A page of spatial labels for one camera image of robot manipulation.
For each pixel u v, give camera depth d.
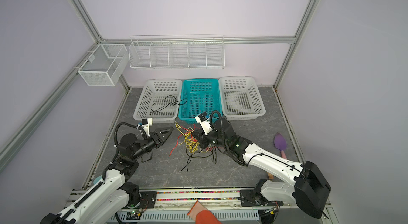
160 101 1.12
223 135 0.55
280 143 0.92
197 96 1.15
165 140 0.72
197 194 0.76
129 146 0.59
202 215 0.70
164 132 0.72
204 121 0.64
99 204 0.48
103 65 0.99
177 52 1.01
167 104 0.99
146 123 0.72
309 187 0.40
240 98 1.14
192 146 0.77
